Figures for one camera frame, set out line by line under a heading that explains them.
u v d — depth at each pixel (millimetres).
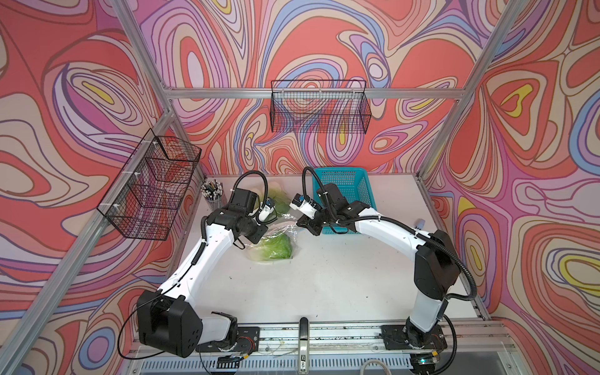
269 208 720
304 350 687
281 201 952
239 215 606
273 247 839
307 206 732
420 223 984
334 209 659
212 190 920
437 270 471
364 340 750
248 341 727
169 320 387
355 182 1136
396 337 736
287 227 840
